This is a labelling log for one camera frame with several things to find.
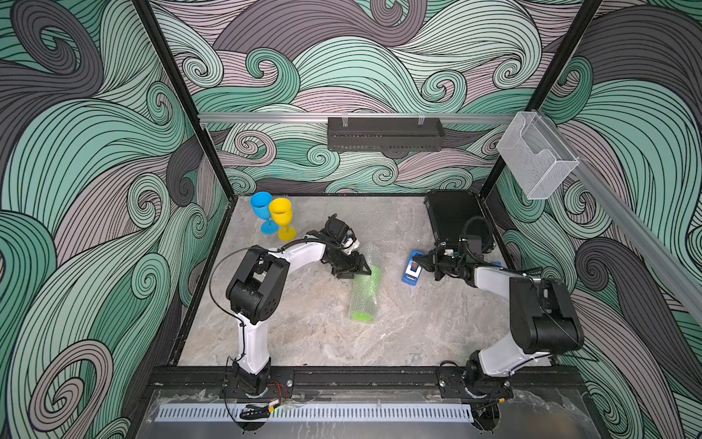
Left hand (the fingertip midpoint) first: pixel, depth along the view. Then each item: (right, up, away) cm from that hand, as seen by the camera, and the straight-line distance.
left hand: (364, 272), depth 89 cm
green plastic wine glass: (-1, -5, -7) cm, 9 cm away
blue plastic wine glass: (-38, +24, +11) cm, 47 cm away
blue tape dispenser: (+17, 0, +3) cm, 17 cm away
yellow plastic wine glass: (-29, +21, +7) cm, 36 cm away
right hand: (+16, +5, 0) cm, 17 cm away
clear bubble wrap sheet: (+2, +5, +1) cm, 6 cm away
